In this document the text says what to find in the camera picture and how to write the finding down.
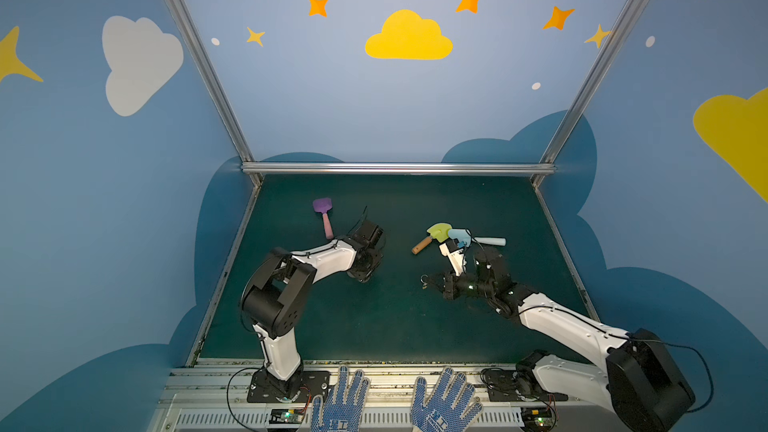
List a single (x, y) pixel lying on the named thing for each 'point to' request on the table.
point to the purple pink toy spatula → (323, 205)
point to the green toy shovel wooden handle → (439, 232)
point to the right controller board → (537, 419)
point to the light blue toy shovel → (465, 236)
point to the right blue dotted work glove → (444, 410)
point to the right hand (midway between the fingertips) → (430, 276)
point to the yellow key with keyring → (424, 285)
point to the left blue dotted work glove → (344, 406)
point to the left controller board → (287, 416)
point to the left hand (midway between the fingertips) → (382, 264)
